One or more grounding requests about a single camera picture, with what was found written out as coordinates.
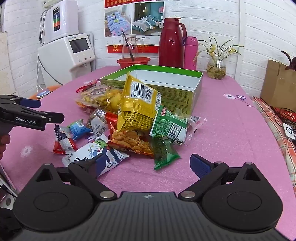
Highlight orange red snack packet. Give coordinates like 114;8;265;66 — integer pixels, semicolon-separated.
105;112;119;138

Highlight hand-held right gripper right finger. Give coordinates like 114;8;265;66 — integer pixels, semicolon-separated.
179;153;263;201

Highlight dark green snack packet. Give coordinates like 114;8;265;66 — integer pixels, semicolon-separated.
151;137;181;171

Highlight white water purifier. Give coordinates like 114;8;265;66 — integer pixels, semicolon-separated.
40;0;79;45

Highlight wall poster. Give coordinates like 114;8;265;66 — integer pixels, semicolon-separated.
104;0;165;54

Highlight white device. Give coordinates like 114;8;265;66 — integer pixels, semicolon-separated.
282;122;296;141

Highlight red plastic basin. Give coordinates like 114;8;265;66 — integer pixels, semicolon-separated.
116;57;151;69

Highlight clear bag yellow chips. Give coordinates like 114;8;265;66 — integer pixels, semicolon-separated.
76;85;123;114

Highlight plaid cloth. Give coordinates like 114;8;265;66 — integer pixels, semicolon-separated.
252;97;296;187

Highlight small blue snack packet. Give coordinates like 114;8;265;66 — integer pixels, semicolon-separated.
68;119;92;141

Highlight green white snack packet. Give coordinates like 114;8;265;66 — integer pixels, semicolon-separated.
149;104;188;145

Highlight clear wrapper packet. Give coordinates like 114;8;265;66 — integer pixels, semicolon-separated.
174;108;208;141

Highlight dark stirring stick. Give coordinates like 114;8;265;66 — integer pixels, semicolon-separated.
122;30;135;62

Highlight pink thermos bottle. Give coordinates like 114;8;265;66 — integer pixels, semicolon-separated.
184;36;199;70

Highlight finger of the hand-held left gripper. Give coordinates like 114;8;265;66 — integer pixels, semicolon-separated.
40;112;65;124
0;95;42;109

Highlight beige board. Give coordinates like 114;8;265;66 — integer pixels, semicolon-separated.
0;31;16;95

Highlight white blue snack packet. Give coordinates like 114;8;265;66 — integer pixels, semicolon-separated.
61;134;131;178

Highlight dark red thermos jug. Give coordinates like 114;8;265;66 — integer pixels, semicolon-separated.
158;17;187;69

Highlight orange stool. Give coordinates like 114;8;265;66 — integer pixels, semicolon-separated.
30;85;62;100

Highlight silver snack packet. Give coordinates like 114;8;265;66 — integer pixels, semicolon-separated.
86;108;111;139

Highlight orange fried snack packet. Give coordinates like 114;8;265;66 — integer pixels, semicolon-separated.
107;130;155;158

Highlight brown cardboard box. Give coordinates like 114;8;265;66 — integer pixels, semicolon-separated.
260;59;296;113

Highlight glass pitcher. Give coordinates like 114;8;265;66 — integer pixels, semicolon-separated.
121;34;144;62

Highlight red white candy packet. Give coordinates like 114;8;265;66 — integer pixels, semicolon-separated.
53;124;78;155

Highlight dark red plant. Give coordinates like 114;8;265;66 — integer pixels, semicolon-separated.
281;51;296;70

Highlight person's left hand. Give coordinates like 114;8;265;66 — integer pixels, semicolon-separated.
0;134;11;161

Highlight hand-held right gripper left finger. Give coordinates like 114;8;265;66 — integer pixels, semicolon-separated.
35;153;117;201

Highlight white appliance with screen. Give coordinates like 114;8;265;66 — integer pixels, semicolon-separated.
37;32;96;87

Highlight pink floral tablecloth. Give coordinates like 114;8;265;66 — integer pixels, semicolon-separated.
0;66;296;232

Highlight glass vase with plant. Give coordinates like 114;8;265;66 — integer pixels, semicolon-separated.
196;33;244;80

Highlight green cardboard box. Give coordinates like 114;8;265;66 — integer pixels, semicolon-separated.
100;64;204;116

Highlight yellow snack packet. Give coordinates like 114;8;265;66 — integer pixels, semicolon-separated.
117;72;162;133

